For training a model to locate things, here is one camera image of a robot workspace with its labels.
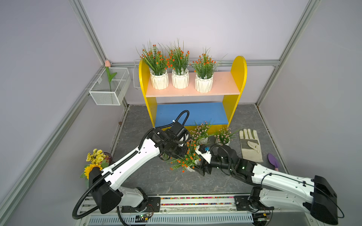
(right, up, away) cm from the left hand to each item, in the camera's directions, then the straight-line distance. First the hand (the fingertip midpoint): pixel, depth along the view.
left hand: (184, 157), depth 71 cm
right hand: (+5, -1, 0) cm, 5 cm away
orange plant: (+2, +1, -9) cm, 9 cm away
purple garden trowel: (+55, -7, +16) cm, 58 cm away
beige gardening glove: (+45, +1, +24) cm, 51 cm away
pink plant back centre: (+10, +11, +13) cm, 20 cm away
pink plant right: (+24, +9, +13) cm, 29 cm away
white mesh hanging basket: (-48, +36, +8) cm, 60 cm away
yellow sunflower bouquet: (-41, +1, -5) cm, 41 cm away
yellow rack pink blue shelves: (+22, +27, +30) cm, 46 cm away
